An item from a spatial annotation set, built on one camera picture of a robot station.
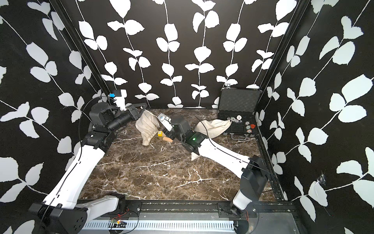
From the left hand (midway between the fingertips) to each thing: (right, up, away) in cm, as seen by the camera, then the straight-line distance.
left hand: (146, 102), depth 65 cm
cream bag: (-10, -11, +36) cm, 39 cm away
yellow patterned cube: (-2, -17, +37) cm, 41 cm away
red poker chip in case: (+67, -12, +43) cm, 81 cm away
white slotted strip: (+16, -60, +5) cm, 62 cm away
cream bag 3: (+22, -31, +26) cm, 46 cm away
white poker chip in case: (+59, -6, +49) cm, 77 cm away
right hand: (+8, -7, +11) cm, 15 cm away
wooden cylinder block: (+4, -21, +36) cm, 42 cm away
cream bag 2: (+36, -12, +35) cm, 52 cm away
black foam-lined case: (+57, +4, +46) cm, 73 cm away
